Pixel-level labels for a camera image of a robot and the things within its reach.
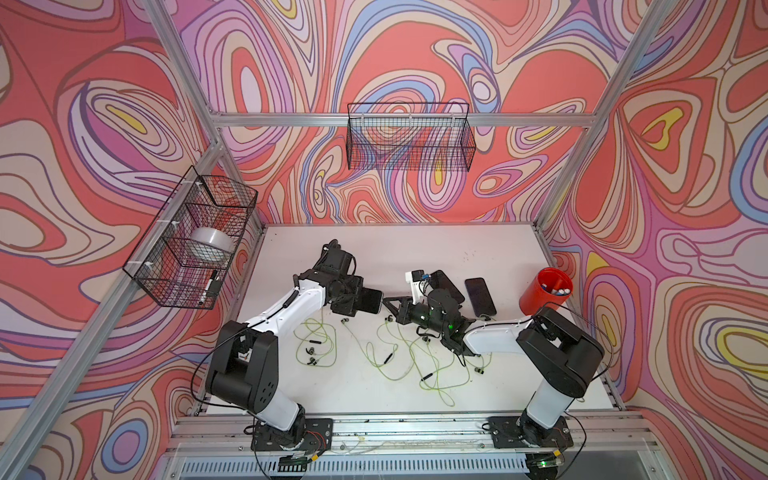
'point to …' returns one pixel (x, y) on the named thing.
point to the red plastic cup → (548, 285)
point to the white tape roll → (211, 244)
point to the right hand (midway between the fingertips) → (384, 309)
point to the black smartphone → (439, 280)
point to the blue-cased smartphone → (480, 297)
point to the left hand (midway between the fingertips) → (368, 291)
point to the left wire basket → (185, 256)
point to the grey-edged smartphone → (370, 300)
